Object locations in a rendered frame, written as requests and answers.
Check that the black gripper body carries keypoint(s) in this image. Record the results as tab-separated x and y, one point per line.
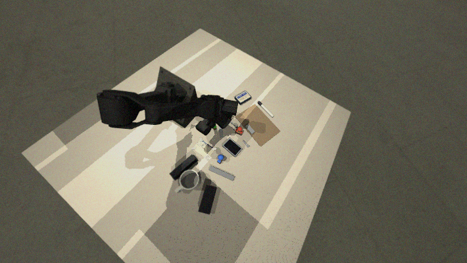
204	128

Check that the grey mug with handle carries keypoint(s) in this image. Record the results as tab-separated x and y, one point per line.
189	180

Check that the red rubber stamp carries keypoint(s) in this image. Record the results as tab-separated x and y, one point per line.
239	130

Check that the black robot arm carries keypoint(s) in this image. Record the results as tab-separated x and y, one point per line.
119	109

